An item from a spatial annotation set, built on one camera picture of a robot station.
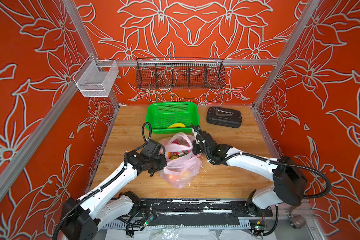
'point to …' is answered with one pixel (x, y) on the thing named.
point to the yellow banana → (176, 125)
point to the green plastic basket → (172, 117)
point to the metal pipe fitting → (297, 221)
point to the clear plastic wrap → (167, 232)
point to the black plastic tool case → (225, 117)
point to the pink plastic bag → (182, 165)
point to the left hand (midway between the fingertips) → (167, 163)
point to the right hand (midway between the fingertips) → (190, 141)
